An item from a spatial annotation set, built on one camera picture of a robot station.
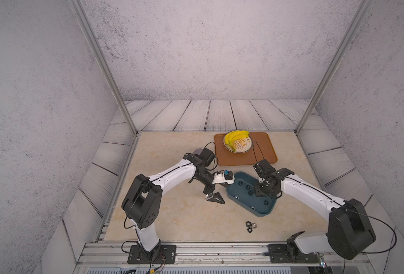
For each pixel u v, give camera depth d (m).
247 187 0.94
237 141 1.15
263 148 1.11
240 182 0.96
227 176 0.70
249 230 0.79
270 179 0.62
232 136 1.11
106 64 0.87
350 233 0.41
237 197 0.89
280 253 0.71
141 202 0.46
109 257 0.76
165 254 0.73
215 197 0.70
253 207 0.85
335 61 0.86
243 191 0.93
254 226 0.81
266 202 0.88
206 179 0.72
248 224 0.82
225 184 0.70
